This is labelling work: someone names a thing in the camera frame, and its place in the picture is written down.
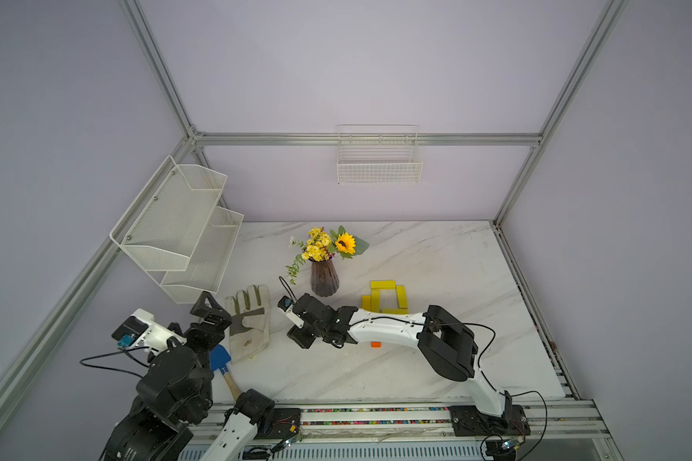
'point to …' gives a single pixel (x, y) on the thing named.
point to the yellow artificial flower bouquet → (322, 245)
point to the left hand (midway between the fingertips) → (197, 312)
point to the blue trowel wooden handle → (219, 357)
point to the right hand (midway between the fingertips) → (297, 329)
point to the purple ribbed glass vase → (324, 278)
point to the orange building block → (376, 345)
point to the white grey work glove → (249, 332)
